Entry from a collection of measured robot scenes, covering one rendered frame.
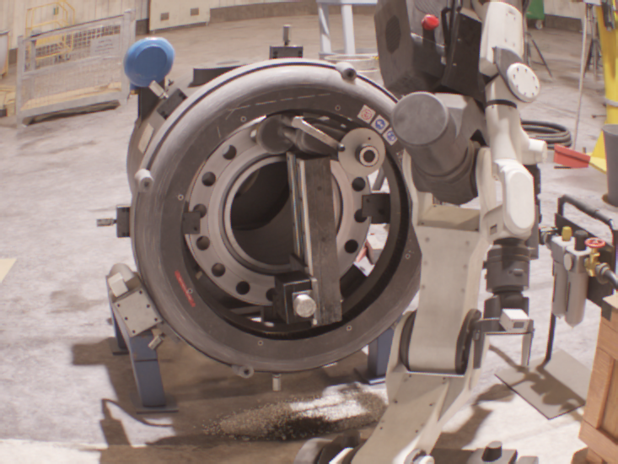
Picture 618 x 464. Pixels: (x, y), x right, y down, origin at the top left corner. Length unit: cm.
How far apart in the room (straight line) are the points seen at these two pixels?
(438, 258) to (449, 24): 48
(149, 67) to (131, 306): 86
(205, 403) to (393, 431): 107
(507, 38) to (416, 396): 73
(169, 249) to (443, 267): 65
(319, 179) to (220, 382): 89
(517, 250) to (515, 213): 6
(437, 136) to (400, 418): 54
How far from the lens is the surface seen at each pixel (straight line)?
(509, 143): 168
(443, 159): 174
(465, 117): 177
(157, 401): 276
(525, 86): 171
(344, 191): 246
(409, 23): 186
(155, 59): 288
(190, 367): 306
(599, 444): 228
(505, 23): 178
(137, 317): 231
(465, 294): 190
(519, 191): 163
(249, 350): 236
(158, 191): 220
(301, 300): 224
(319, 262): 232
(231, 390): 289
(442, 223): 192
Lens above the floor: 125
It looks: 16 degrees down
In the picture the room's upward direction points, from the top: 2 degrees counter-clockwise
